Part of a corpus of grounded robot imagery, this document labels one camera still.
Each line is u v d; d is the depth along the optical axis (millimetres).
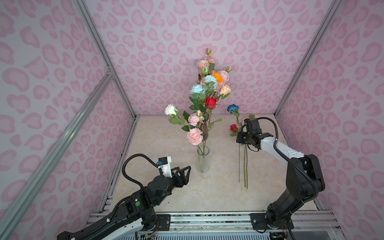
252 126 730
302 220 748
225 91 719
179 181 619
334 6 692
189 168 689
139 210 506
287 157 456
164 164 620
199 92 665
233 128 1070
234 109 996
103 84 838
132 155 531
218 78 753
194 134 654
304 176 419
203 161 843
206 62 784
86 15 705
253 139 683
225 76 794
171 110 650
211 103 677
